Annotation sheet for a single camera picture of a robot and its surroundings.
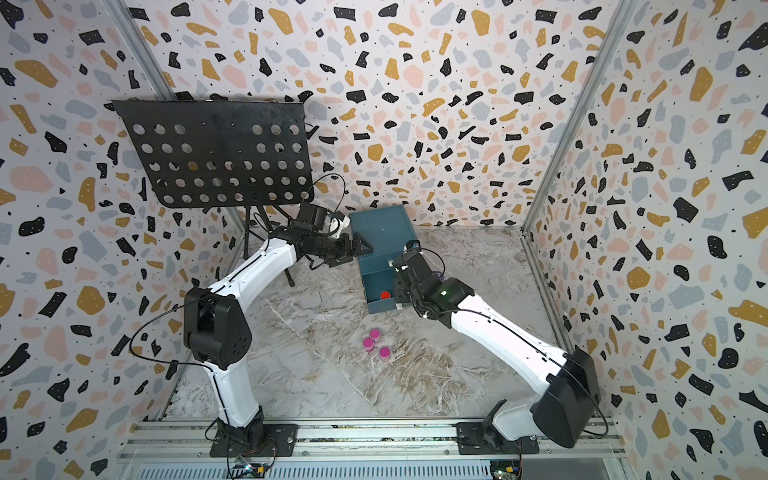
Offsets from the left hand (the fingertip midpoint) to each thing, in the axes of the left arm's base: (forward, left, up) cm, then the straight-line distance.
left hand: (366, 252), depth 87 cm
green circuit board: (-50, +27, -21) cm, 60 cm away
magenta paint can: (-20, 0, -18) cm, 27 cm away
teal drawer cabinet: (+8, -6, +1) cm, 10 cm away
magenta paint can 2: (-23, -5, -18) cm, 30 cm away
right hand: (-12, -10, +1) cm, 16 cm away
